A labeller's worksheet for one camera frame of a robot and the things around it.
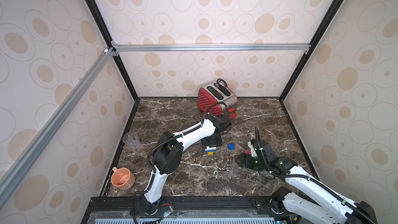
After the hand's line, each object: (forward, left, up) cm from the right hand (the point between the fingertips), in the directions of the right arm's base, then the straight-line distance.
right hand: (245, 160), depth 81 cm
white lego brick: (+3, +19, +6) cm, 20 cm away
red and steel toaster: (+33, +15, +12) cm, 39 cm away
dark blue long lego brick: (+6, +18, -2) cm, 19 cm away
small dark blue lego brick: (+10, +6, -5) cm, 13 cm away
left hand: (+7, +14, +1) cm, 15 cm away
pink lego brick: (+1, -1, +7) cm, 7 cm away
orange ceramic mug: (-11, +64, -4) cm, 65 cm away
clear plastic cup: (+12, +67, -3) cm, 68 cm away
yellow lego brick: (+6, +18, -5) cm, 19 cm away
